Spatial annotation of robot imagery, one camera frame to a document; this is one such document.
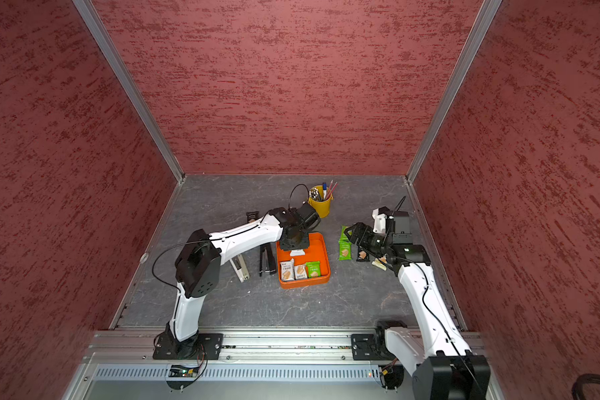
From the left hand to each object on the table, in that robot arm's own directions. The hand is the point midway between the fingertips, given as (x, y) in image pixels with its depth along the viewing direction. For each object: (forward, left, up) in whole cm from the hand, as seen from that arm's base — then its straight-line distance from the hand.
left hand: (298, 248), depth 89 cm
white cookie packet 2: (-7, -1, -5) cm, 9 cm away
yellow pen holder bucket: (+15, -9, +5) cm, 18 cm away
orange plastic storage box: (+2, -7, -6) cm, 9 cm away
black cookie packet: (+18, +21, -6) cm, 29 cm away
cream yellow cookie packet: (-3, -29, -6) cm, 30 cm away
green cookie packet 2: (+3, -18, -6) cm, 19 cm away
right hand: (-3, -17, +11) cm, 21 cm away
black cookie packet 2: (0, -24, -5) cm, 25 cm away
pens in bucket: (+24, -11, +3) cm, 27 cm away
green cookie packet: (+7, -18, -6) cm, 20 cm away
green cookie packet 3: (-6, -6, -5) cm, 10 cm away
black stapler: (-2, +12, -5) cm, 13 cm away
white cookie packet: (-7, +4, -4) cm, 9 cm away
